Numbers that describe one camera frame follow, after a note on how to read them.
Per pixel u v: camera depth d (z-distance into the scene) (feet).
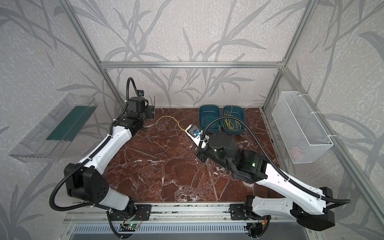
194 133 1.48
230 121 3.61
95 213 2.47
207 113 3.72
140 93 2.27
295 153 2.35
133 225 2.31
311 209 1.24
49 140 2.09
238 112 3.83
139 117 2.05
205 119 3.70
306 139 1.96
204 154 1.65
